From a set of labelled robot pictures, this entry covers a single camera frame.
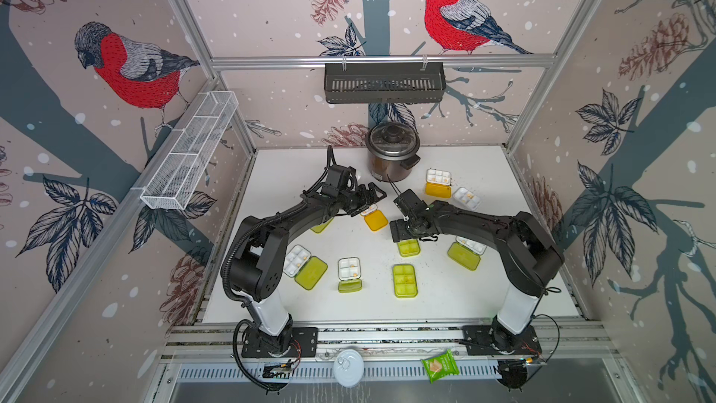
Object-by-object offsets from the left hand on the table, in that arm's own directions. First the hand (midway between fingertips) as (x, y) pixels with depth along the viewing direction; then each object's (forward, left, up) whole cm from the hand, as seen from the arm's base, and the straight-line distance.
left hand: (383, 195), depth 88 cm
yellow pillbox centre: (0, +3, -14) cm, 15 cm away
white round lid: (-45, +10, -9) cm, 47 cm away
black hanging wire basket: (+42, -1, +14) cm, 44 cm away
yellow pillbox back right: (+15, -23, -13) cm, 30 cm away
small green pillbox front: (-20, +11, -14) cm, 27 cm away
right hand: (-5, -7, -12) cm, 15 cm away
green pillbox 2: (-12, -9, -13) cm, 20 cm away
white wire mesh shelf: (+4, +57, +16) cm, 59 cm away
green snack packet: (-44, -13, -12) cm, 48 cm away
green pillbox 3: (-13, -28, -14) cm, 34 cm away
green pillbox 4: (-19, +25, -14) cm, 34 cm away
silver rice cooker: (+19, -4, +3) cm, 19 cm away
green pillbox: (-5, +22, -14) cm, 26 cm away
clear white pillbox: (+8, -33, -14) cm, 36 cm away
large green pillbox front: (-23, -6, -13) cm, 27 cm away
